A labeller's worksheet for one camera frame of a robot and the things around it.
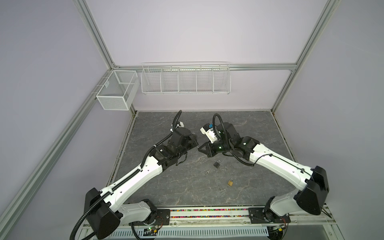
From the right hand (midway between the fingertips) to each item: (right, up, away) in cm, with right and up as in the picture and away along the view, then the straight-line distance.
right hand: (198, 150), depth 73 cm
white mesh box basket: (-54, +35, +27) cm, 70 cm away
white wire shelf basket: (-8, +44, +25) cm, 51 cm away
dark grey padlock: (+11, -12, +18) cm, 25 cm away
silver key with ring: (+5, -16, +16) cm, 23 cm away
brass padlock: (+18, -21, +12) cm, 30 cm away
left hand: (-1, +5, +2) cm, 6 cm away
